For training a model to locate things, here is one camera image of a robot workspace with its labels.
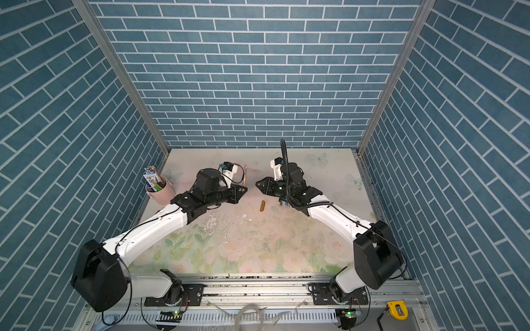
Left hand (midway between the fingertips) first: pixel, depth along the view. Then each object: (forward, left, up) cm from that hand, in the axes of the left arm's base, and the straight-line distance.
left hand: (252, 191), depth 79 cm
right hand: (+2, -2, +1) cm, 3 cm away
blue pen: (+6, -15, -19) cm, 25 cm away
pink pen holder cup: (+6, +42, -14) cm, 44 cm away
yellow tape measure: (-37, -51, -17) cm, 65 cm away
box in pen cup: (+9, +44, -4) cm, 45 cm away
